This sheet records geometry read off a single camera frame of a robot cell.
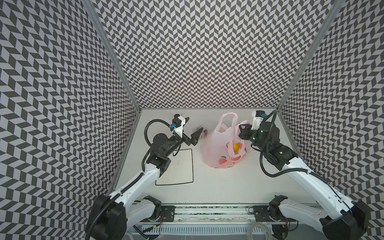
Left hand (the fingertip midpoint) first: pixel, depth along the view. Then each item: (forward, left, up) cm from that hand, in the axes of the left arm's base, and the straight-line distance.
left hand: (196, 123), depth 70 cm
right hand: (0, -21, -5) cm, 21 cm away
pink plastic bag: (-5, -14, -17) cm, 22 cm away
